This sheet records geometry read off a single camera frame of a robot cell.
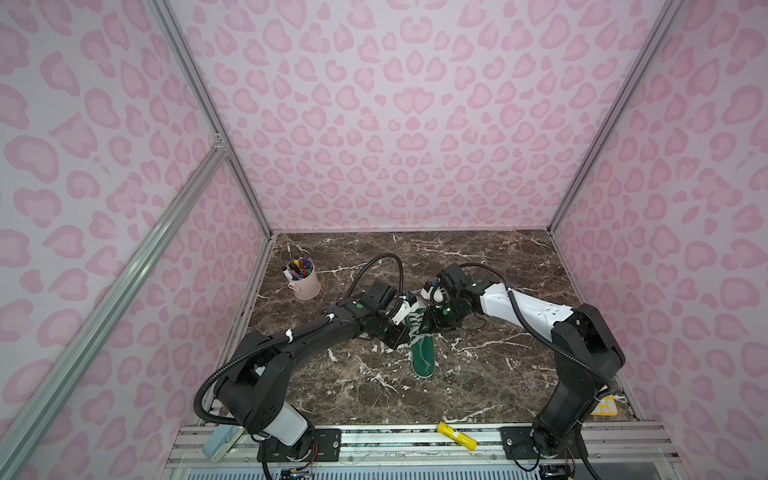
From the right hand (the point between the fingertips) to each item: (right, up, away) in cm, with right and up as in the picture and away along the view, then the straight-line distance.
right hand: (425, 327), depth 84 cm
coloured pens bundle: (-39, +16, +10) cm, 43 cm away
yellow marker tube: (+7, -24, -11) cm, 27 cm away
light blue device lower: (-50, -23, -14) cm, 57 cm away
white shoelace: (-2, +1, +7) cm, 7 cm away
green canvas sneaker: (-1, -6, +2) cm, 6 cm away
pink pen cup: (-37, +9, +13) cm, 40 cm away
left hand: (-4, -2, -2) cm, 5 cm away
